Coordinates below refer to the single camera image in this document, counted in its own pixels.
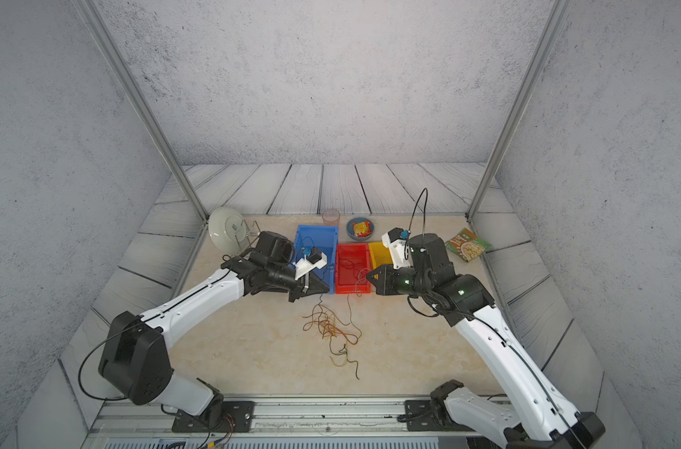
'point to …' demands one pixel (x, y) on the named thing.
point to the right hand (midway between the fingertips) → (368, 277)
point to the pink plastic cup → (331, 217)
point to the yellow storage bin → (380, 254)
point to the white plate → (228, 228)
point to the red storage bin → (352, 267)
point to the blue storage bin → (326, 238)
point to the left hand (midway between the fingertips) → (329, 289)
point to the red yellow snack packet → (362, 229)
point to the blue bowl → (350, 230)
